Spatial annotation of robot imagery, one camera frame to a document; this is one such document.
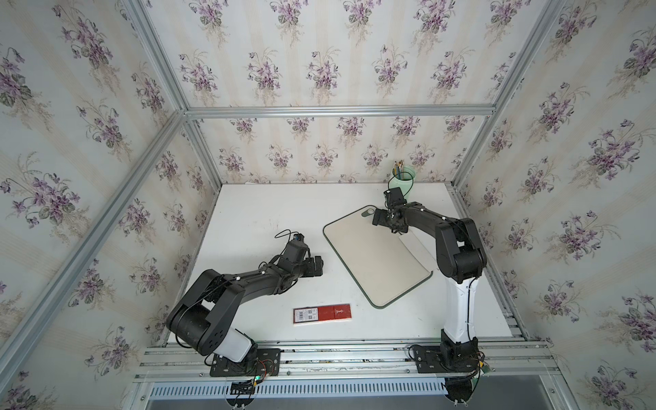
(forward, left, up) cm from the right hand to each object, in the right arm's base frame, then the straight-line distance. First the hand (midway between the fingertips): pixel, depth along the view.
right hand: (387, 221), depth 105 cm
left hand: (-21, +29, +1) cm, 36 cm away
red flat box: (-39, +31, +1) cm, 50 cm away
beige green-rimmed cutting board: (-19, +3, -2) cm, 19 cm away
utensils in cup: (+16, -4, +15) cm, 22 cm away
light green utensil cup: (+15, -7, +11) cm, 20 cm away
